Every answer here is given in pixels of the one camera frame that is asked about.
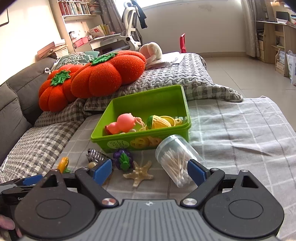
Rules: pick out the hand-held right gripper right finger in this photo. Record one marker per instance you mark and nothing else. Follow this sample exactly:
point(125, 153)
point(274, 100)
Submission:
point(196, 172)

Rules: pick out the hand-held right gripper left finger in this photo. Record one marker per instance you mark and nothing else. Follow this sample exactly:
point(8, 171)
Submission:
point(103, 171)

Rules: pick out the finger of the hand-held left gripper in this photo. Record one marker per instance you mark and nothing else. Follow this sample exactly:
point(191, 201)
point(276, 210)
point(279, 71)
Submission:
point(32, 179)

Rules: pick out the clear cotton swab jar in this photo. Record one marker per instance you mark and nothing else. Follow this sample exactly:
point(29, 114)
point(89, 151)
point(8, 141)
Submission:
point(175, 157)

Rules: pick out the green plastic box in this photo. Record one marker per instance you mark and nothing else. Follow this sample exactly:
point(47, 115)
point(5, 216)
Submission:
point(111, 141)

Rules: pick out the pink toy pig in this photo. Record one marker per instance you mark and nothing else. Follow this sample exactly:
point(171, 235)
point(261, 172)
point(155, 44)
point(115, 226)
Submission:
point(120, 122)

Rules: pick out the yellow toy corn green husk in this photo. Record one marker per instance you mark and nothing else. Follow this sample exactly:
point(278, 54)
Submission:
point(158, 122)

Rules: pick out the person's left hand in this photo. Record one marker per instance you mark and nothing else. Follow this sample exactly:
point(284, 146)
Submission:
point(7, 226)

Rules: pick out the amber toy octopus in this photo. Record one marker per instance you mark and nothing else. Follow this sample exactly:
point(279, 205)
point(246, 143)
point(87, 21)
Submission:
point(92, 165)

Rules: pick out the striped zebra toy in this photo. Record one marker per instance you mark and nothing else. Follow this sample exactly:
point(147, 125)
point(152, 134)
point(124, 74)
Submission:
point(94, 155)

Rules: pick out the purple toy grapes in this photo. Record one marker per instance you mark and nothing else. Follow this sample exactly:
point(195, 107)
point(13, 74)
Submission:
point(123, 160)

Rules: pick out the grey checked sofa cover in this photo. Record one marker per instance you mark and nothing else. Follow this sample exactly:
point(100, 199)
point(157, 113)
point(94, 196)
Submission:
point(34, 143)

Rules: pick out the beige starfish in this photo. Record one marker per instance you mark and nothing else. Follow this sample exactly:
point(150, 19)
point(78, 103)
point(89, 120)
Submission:
point(138, 175)

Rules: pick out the grey grid bed sheet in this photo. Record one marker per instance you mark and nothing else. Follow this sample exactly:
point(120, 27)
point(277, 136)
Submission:
point(235, 143)

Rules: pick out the grey sofa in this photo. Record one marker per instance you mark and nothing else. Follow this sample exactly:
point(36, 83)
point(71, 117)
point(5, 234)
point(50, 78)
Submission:
point(13, 104)

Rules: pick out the small orange pumpkin cushion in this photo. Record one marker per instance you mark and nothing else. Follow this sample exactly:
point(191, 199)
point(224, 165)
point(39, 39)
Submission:
point(53, 95)

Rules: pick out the large orange pumpkin cushion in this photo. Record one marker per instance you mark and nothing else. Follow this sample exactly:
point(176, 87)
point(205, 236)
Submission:
point(111, 74)

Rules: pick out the grey checked quilted blanket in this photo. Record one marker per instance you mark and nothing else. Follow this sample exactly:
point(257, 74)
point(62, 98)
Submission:
point(185, 74)

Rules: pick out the teal patterned cushion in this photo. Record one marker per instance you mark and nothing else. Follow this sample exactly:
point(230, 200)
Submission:
point(74, 59)

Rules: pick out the white papers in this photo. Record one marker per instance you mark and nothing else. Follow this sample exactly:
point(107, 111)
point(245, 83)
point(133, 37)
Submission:
point(172, 59)

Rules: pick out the white plush toy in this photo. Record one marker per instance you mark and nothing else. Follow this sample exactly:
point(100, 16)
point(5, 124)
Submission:
point(152, 52)

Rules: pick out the red plastic object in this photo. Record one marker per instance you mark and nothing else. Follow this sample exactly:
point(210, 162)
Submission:
point(183, 44)

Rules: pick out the white desk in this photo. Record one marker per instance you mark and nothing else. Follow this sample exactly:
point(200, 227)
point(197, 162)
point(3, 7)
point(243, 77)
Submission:
point(108, 41)

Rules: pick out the stack of lying books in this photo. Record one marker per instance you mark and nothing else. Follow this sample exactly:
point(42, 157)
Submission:
point(54, 49)

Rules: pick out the white paper bag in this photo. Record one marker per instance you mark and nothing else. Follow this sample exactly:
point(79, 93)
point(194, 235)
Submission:
point(291, 67)

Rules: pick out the white bookshelf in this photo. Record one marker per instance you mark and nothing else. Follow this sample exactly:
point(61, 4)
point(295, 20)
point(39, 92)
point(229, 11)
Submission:
point(67, 27)

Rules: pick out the white office chair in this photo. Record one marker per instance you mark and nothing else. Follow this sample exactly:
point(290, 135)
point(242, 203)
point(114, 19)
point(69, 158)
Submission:
point(130, 23)

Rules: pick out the grey window curtain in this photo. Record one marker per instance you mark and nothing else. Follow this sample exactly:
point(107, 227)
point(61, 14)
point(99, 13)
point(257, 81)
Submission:
point(251, 27)

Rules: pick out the wooden desk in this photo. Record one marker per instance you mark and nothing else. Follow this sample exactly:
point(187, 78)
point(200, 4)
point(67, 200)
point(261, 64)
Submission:
point(275, 37)

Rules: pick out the grey patterned curtain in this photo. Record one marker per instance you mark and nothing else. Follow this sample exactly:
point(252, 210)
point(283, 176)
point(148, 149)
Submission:
point(111, 14)

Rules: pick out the dark garment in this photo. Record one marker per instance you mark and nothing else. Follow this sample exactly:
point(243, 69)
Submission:
point(143, 16)

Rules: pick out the row of shelf books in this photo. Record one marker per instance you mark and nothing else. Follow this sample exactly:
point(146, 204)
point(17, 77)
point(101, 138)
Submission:
point(74, 8)

